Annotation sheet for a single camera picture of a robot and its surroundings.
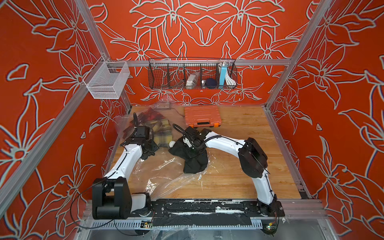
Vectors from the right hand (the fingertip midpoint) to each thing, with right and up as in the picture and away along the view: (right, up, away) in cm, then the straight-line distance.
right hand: (187, 156), depth 88 cm
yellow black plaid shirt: (-17, +14, +9) cm, 23 cm away
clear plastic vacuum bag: (-12, -7, -1) cm, 14 cm away
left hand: (-20, +5, -1) cm, 21 cm away
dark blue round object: (+16, +46, +7) cm, 49 cm away
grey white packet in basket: (+2, +46, +3) cm, 46 cm away
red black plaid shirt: (-30, +25, +22) cm, 45 cm away
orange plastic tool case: (+11, +25, +20) cm, 34 cm away
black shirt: (+3, -4, -4) cm, 7 cm away
